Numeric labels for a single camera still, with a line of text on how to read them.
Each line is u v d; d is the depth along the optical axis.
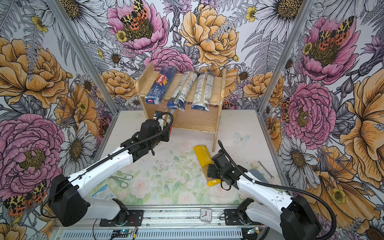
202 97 0.64
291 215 0.40
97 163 0.48
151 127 0.58
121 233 0.71
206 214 0.74
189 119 0.87
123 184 0.85
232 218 0.73
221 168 0.64
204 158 0.94
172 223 0.74
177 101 0.62
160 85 0.67
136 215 0.76
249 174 0.56
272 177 0.87
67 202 0.39
